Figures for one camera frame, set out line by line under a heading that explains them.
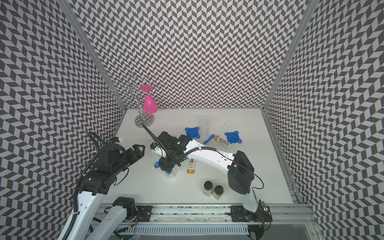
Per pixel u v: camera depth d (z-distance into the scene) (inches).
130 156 24.8
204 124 37.1
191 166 33.9
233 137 40.3
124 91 31.6
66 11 28.4
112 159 20.9
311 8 26.7
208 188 28.0
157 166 29.4
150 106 36.0
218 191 28.5
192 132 41.3
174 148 21.6
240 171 17.5
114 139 24.8
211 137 39.0
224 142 38.6
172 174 33.4
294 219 28.6
